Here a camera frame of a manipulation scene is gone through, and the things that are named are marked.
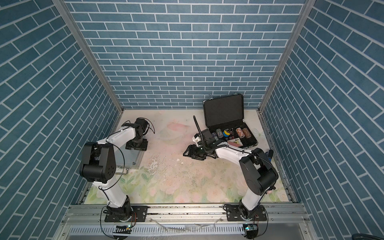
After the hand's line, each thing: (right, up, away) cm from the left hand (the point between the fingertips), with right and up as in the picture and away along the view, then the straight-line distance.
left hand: (141, 148), depth 93 cm
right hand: (+30, -3, -7) cm, 31 cm away
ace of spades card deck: (+61, +3, +5) cm, 62 cm away
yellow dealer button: (+55, +8, +10) cm, 57 cm away
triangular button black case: (+59, +11, +12) cm, 61 cm away
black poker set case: (+55, +19, +13) cm, 60 cm away
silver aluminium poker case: (-4, -4, -9) cm, 11 cm away
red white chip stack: (+65, +9, +9) cm, 66 cm away
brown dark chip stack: (+69, +9, +9) cm, 71 cm away
